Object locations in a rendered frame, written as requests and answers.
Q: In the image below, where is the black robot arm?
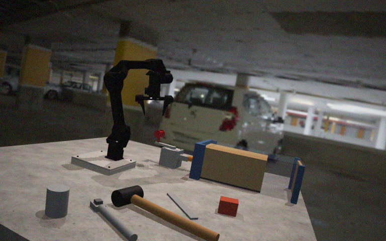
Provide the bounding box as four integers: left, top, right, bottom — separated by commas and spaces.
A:
104, 59, 173, 161

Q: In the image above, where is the blue flat bar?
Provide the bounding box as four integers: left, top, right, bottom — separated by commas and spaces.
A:
189, 139, 211, 179

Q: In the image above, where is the grey handle with square key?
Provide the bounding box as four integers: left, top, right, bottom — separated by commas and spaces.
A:
90, 198, 138, 241

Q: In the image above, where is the black-headed mallet with wooden handle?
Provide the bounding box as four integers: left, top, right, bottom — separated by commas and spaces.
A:
111, 185, 220, 241

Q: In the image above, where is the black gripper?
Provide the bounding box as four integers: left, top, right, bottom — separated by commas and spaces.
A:
135, 85, 173, 115

